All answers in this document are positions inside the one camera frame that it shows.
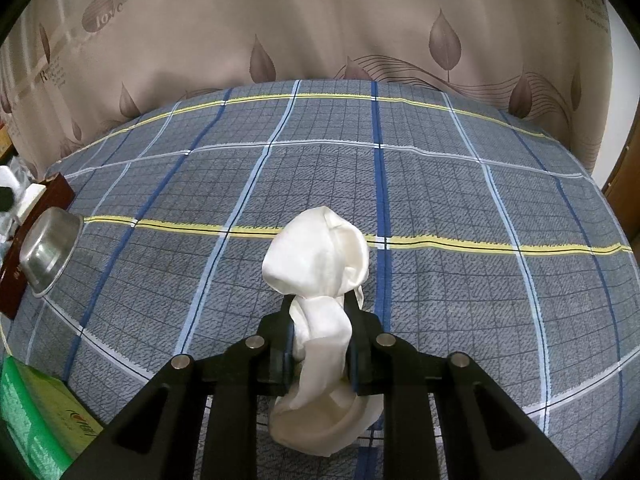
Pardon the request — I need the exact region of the white cloth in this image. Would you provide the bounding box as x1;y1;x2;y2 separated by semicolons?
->
262;206;383;457

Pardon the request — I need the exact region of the grey plaid bed sheet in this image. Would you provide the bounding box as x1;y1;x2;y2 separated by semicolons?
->
1;80;639;479

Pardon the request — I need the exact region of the green tissue pack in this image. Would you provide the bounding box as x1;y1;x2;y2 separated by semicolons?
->
1;356;103;479

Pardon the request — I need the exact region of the steel metal bowl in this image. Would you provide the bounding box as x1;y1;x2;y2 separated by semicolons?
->
20;207;84;298

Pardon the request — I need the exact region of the gold metal tin box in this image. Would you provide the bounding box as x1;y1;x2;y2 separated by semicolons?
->
0;171;77;321

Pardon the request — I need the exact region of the beige leaf print curtain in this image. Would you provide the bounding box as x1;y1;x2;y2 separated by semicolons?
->
1;0;612;172

